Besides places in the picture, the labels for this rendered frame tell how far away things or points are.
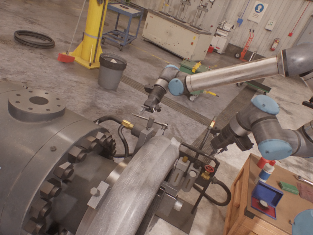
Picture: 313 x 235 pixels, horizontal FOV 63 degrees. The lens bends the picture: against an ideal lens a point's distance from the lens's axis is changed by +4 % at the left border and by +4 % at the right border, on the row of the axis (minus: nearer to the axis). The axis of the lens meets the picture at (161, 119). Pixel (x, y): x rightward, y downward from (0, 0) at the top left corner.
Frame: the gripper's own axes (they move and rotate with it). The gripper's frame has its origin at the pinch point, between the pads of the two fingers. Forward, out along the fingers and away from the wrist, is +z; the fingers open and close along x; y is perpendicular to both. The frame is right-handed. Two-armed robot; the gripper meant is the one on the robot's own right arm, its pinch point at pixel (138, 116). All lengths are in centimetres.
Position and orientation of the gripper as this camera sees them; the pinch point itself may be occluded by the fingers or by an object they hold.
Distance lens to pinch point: 137.5
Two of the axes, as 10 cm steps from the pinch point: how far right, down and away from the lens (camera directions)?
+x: 2.2, 5.2, 8.3
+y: 8.6, 3.0, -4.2
